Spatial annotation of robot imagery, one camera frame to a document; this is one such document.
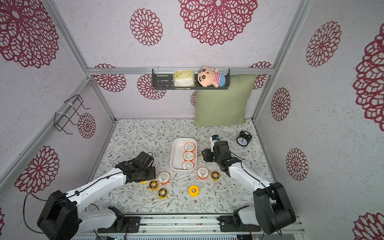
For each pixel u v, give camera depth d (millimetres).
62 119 731
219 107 985
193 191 839
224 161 656
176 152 1005
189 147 1029
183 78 898
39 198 389
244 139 1001
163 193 838
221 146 663
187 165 936
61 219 397
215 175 901
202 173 907
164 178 887
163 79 1006
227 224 728
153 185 868
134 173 601
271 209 421
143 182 868
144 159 663
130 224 736
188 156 977
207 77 848
